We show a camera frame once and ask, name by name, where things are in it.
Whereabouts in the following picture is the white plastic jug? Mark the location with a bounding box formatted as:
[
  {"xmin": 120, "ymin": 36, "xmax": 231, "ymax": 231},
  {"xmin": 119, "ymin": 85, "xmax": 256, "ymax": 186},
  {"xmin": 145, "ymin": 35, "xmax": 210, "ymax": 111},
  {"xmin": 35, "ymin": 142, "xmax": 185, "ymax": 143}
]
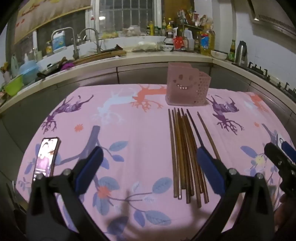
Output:
[{"xmin": 183, "ymin": 28, "xmax": 195, "ymax": 51}]

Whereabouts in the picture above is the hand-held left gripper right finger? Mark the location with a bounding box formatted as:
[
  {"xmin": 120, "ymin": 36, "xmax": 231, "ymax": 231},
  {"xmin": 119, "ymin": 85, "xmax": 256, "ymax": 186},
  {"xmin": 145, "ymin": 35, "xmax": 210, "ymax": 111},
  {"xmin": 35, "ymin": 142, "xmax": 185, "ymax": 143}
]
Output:
[{"xmin": 192, "ymin": 147, "xmax": 275, "ymax": 241}]

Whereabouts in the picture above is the yellow cooking oil bottle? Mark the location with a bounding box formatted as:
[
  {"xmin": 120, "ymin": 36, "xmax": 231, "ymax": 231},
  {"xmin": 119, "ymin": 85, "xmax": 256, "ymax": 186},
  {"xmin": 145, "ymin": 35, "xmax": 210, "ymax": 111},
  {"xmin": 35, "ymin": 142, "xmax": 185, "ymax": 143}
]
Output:
[{"xmin": 200, "ymin": 24, "xmax": 216, "ymax": 56}]

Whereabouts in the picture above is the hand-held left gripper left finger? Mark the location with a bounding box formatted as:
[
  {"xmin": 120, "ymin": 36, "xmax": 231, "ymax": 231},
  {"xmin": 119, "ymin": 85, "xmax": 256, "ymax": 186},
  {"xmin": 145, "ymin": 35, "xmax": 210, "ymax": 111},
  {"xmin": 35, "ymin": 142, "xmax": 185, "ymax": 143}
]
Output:
[{"xmin": 25, "ymin": 146, "xmax": 109, "ymax": 241}]

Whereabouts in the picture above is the clear plastic bag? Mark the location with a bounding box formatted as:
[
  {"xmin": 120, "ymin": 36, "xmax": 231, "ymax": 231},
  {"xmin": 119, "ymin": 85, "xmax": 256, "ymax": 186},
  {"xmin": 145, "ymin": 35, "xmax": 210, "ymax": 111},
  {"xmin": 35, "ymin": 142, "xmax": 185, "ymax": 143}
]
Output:
[{"xmin": 122, "ymin": 25, "xmax": 141, "ymax": 36}]

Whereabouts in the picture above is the white plastic bottle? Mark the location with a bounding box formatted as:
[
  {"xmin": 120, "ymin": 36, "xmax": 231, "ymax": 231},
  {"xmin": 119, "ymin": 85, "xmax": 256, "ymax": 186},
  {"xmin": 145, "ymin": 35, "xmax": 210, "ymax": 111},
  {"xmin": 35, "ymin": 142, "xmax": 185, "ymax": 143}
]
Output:
[{"xmin": 10, "ymin": 54, "xmax": 20, "ymax": 78}]

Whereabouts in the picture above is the steel faucet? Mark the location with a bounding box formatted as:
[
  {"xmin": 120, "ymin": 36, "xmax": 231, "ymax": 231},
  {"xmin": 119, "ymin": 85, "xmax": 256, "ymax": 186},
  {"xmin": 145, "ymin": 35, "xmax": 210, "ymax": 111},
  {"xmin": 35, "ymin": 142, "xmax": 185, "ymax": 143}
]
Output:
[
  {"xmin": 51, "ymin": 27, "xmax": 79, "ymax": 59},
  {"xmin": 77, "ymin": 28, "xmax": 102, "ymax": 54}
]

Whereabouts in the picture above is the pink printed tablecloth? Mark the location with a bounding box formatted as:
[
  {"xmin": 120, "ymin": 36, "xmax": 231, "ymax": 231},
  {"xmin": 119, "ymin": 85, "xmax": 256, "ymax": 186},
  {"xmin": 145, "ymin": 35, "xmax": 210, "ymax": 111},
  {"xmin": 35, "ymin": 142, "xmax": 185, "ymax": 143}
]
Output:
[{"xmin": 16, "ymin": 83, "xmax": 296, "ymax": 241}]

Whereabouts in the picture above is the white plastic bag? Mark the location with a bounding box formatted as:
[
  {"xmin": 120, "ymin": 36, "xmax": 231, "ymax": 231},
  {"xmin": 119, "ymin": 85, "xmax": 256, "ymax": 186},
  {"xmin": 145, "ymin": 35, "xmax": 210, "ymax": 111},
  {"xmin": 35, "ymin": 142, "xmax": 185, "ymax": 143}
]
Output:
[{"xmin": 133, "ymin": 41, "xmax": 158, "ymax": 51}]

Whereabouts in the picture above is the bundle of wooden chopsticks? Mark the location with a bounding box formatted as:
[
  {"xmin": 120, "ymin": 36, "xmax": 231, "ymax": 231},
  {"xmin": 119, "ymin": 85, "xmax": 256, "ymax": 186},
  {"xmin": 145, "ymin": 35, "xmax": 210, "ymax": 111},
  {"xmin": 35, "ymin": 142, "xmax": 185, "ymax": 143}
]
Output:
[{"xmin": 168, "ymin": 107, "xmax": 210, "ymax": 208}]

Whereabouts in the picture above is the pink plastic utensil holder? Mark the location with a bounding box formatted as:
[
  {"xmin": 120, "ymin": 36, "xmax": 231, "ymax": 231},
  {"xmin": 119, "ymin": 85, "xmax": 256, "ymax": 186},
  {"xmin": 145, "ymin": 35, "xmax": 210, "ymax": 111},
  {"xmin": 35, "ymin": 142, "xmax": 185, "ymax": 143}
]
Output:
[{"xmin": 165, "ymin": 62, "xmax": 212, "ymax": 106}]

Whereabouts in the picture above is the smartphone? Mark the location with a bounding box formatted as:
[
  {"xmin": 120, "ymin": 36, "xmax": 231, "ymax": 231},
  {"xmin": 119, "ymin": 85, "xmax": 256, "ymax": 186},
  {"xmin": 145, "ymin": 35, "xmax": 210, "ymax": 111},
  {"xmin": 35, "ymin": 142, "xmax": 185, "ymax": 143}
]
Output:
[{"xmin": 32, "ymin": 137, "xmax": 61, "ymax": 182}]

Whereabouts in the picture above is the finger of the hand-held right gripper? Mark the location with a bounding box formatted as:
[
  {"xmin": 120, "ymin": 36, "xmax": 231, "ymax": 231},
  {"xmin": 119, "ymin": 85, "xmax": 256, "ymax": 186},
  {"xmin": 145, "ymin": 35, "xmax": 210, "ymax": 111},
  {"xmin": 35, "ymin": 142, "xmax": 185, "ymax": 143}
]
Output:
[
  {"xmin": 264, "ymin": 142, "xmax": 296, "ymax": 172},
  {"xmin": 280, "ymin": 140, "xmax": 296, "ymax": 163}
]

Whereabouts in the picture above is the red packet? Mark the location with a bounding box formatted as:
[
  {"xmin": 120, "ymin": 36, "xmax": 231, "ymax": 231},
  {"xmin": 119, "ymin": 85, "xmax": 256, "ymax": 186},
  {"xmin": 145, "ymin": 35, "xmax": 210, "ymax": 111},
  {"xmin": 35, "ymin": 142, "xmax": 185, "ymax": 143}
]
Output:
[{"xmin": 173, "ymin": 36, "xmax": 188, "ymax": 50}]

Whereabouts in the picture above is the dark brown chopstick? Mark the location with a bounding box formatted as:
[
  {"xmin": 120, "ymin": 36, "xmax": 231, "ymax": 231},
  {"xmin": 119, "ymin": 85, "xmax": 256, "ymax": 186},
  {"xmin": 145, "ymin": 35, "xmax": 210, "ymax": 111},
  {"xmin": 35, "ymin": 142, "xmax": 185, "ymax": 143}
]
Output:
[{"xmin": 196, "ymin": 112, "xmax": 222, "ymax": 161}]

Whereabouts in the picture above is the green plastic basin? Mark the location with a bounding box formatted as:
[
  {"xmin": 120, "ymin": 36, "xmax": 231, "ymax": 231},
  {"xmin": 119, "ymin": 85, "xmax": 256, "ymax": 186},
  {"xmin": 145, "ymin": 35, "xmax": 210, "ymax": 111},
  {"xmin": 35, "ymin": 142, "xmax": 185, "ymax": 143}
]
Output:
[{"xmin": 4, "ymin": 75, "xmax": 24, "ymax": 96}]

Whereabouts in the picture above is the black gas stove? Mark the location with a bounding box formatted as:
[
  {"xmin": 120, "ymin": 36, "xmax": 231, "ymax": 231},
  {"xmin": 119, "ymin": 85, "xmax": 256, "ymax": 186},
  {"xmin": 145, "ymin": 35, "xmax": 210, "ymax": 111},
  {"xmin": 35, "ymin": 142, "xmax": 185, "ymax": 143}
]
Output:
[{"xmin": 232, "ymin": 61, "xmax": 296, "ymax": 102}]

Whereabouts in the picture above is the barred window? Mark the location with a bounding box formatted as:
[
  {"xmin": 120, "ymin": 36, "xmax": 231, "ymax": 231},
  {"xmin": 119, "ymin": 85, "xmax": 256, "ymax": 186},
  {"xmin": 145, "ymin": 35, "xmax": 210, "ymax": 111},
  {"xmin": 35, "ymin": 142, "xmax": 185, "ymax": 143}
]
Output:
[{"xmin": 96, "ymin": 0, "xmax": 162, "ymax": 33}]

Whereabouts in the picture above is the dark pan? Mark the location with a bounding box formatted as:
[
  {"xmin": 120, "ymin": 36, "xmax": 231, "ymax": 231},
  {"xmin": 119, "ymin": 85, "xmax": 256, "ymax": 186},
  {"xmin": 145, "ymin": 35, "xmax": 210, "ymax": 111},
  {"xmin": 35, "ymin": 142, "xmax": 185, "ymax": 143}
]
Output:
[{"xmin": 37, "ymin": 62, "xmax": 67, "ymax": 78}]

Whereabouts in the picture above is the purple cloth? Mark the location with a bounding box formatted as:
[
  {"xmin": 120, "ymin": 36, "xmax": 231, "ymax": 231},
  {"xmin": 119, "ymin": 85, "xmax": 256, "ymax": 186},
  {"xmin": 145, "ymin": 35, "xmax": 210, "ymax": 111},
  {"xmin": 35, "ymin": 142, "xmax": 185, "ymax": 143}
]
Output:
[{"xmin": 60, "ymin": 60, "xmax": 75, "ymax": 71}]

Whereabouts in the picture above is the wall poster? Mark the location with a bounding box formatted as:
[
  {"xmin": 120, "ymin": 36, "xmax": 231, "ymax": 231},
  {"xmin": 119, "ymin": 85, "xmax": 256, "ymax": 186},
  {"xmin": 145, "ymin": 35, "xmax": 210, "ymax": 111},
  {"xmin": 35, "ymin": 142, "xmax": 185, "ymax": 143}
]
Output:
[{"xmin": 14, "ymin": 0, "xmax": 93, "ymax": 44}]

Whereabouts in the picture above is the steel kettle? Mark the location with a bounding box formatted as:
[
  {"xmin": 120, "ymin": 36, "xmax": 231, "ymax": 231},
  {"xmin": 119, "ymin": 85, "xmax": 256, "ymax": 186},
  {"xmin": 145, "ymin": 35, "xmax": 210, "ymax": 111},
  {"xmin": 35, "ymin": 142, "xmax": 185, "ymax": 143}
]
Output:
[{"xmin": 236, "ymin": 41, "xmax": 248, "ymax": 66}]

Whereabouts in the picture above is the blue label detergent jug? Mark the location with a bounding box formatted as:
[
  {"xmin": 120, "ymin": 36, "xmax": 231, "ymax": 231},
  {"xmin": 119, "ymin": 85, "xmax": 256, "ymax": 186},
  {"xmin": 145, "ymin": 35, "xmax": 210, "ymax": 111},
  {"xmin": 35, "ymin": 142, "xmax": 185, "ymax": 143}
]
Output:
[{"xmin": 51, "ymin": 31, "xmax": 67, "ymax": 52}]

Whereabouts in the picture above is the dark bottle with green label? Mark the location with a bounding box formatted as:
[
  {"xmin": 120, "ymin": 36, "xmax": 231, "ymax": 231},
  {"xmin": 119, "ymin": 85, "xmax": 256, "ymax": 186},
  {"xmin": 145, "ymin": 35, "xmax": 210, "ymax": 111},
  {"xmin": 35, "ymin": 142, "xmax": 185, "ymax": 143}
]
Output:
[{"xmin": 229, "ymin": 39, "xmax": 236, "ymax": 62}]

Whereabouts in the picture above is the wooden cutting board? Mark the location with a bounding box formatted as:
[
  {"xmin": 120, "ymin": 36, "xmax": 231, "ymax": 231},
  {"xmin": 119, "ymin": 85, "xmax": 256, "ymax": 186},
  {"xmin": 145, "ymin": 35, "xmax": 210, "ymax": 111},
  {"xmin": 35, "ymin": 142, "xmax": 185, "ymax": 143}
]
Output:
[{"xmin": 69, "ymin": 50, "xmax": 127, "ymax": 66}]

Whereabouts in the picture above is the steel range hood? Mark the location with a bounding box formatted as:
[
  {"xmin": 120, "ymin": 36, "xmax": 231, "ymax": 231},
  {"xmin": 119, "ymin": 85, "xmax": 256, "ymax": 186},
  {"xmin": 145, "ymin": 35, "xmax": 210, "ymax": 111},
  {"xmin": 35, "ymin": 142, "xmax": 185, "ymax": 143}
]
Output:
[{"xmin": 247, "ymin": 0, "xmax": 296, "ymax": 39}]

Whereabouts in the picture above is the person's right hand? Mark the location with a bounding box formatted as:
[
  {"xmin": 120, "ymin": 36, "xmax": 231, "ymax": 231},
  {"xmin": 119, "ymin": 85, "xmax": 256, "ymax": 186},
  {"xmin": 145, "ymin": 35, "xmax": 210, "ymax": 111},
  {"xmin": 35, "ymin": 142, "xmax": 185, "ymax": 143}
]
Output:
[{"xmin": 274, "ymin": 194, "xmax": 296, "ymax": 232}]

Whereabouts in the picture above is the blue plastic basin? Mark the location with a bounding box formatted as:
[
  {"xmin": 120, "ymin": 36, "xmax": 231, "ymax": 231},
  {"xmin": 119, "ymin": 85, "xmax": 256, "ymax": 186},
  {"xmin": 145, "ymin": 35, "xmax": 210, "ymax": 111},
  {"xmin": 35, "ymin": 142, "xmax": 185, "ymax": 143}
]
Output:
[{"xmin": 19, "ymin": 61, "xmax": 39, "ymax": 85}]

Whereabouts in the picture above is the dark sauce bottle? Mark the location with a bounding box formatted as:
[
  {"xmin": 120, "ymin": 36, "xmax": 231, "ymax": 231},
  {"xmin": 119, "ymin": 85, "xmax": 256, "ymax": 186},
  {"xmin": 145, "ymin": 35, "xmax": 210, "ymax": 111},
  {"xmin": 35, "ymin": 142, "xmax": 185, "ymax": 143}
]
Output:
[{"xmin": 166, "ymin": 18, "xmax": 174, "ymax": 39}]

